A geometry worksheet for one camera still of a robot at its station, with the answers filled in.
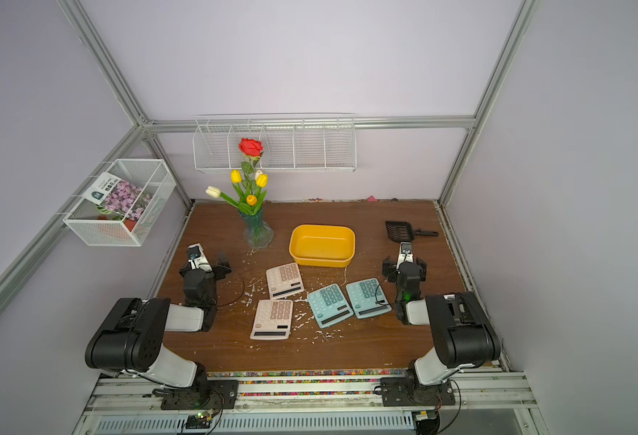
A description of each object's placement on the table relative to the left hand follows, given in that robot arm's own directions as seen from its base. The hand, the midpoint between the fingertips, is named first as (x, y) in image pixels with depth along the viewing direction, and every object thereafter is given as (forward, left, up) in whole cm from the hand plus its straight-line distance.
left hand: (209, 254), depth 90 cm
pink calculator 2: (-21, -21, -9) cm, 31 cm away
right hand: (-3, -67, -4) cm, 67 cm away
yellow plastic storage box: (+8, -38, -11) cm, 40 cm away
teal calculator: (-17, -39, -10) cm, 44 cm away
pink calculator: (-7, -24, -10) cm, 27 cm away
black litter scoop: (+13, -72, -12) cm, 74 cm away
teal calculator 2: (-16, -52, -9) cm, 55 cm away
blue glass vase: (+12, -14, -5) cm, 19 cm away
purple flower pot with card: (+4, +17, +23) cm, 29 cm away
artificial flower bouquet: (+17, -15, +13) cm, 26 cm away
